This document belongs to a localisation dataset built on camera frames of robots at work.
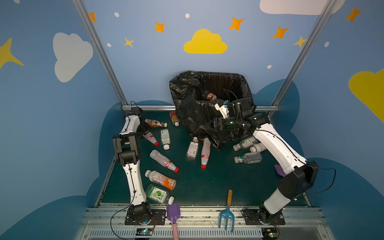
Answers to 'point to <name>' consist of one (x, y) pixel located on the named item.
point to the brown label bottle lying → (154, 123)
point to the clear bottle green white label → (246, 143)
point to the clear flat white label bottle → (192, 149)
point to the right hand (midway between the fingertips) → (211, 123)
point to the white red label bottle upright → (205, 152)
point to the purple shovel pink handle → (173, 212)
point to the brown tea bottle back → (174, 118)
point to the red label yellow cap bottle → (211, 96)
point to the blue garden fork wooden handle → (228, 213)
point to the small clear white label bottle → (165, 138)
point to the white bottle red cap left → (151, 138)
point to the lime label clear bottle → (156, 194)
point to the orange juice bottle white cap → (158, 178)
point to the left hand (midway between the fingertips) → (148, 132)
